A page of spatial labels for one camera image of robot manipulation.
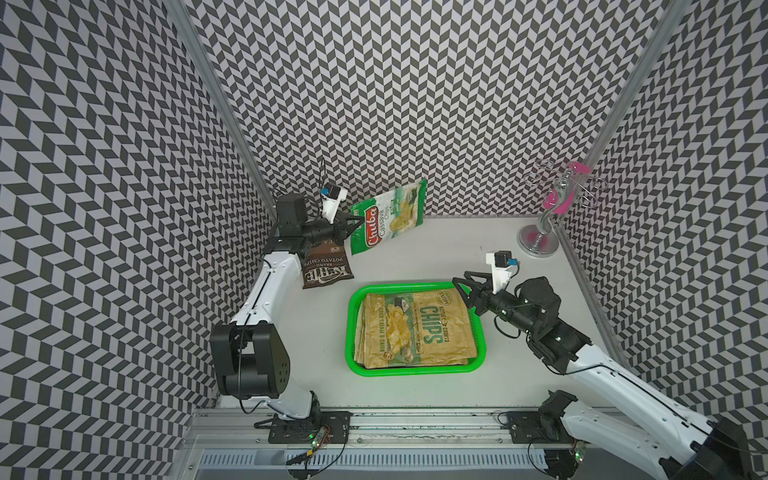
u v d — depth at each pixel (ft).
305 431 2.19
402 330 2.64
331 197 2.27
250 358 1.42
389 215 2.77
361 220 2.57
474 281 2.37
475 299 2.07
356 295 2.84
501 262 2.00
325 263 3.36
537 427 2.18
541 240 3.60
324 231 2.29
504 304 2.06
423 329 2.64
